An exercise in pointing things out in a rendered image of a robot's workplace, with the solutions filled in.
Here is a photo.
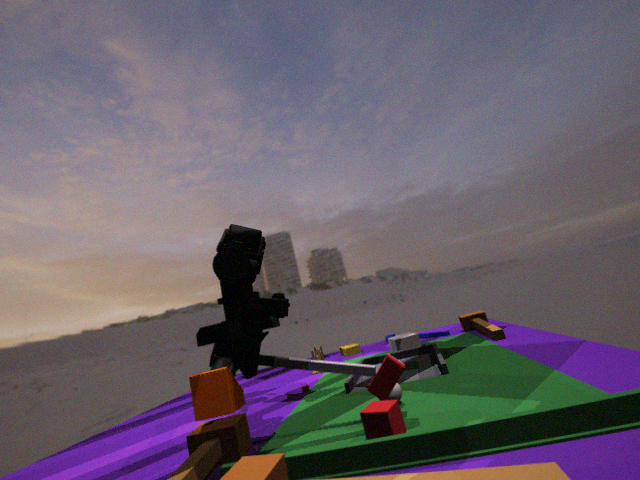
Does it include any green striped mat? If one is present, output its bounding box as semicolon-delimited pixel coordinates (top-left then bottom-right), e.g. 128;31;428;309
254;332;640;480

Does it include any grey ball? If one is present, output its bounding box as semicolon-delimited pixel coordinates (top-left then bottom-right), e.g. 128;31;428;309
386;382;401;402

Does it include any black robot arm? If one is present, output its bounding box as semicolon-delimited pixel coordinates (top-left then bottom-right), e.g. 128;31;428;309
209;224;290;377

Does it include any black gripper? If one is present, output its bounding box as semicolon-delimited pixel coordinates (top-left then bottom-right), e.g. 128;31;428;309
196;286;280;379

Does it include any white cube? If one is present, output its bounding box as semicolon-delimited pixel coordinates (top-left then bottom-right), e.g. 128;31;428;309
388;333;421;352

